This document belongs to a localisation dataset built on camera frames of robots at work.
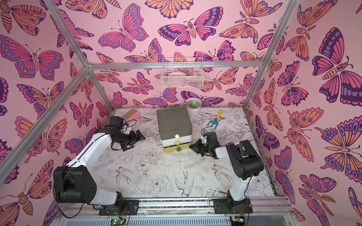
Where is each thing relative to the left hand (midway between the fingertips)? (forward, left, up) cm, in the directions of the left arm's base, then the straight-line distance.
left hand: (141, 140), depth 86 cm
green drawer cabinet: (+3, -21, +7) cm, 22 cm away
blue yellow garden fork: (+26, -51, -14) cm, 59 cm away
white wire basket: (+40, -25, +21) cm, 52 cm away
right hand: (0, -28, -10) cm, 29 cm away
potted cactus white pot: (+33, -33, -4) cm, 47 cm away
